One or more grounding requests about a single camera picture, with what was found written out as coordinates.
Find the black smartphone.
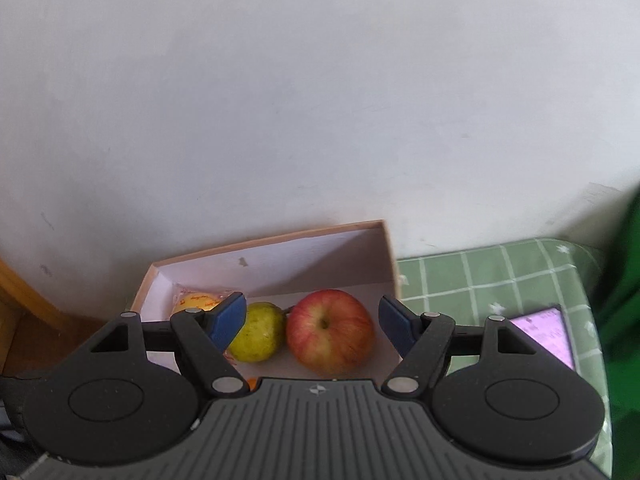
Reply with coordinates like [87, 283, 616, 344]
[505, 305, 578, 373]

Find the red and yellow apple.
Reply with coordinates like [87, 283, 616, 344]
[286, 289, 376, 376]

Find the cardboard box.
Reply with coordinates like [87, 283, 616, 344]
[131, 219, 403, 387]

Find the yellow wooden frame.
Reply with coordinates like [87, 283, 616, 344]
[0, 259, 68, 332]

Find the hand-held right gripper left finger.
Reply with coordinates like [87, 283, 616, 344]
[82, 292, 248, 400]

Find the plastic-wrapped yellow orange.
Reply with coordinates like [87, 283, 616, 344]
[170, 285, 246, 362]

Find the green pear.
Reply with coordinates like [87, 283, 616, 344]
[227, 301, 287, 363]

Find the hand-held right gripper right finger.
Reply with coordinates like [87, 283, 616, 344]
[378, 295, 547, 399]

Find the green checked tablecloth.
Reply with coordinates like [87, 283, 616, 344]
[395, 237, 613, 478]

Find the bright green cloth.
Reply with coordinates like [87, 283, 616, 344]
[592, 199, 640, 432]

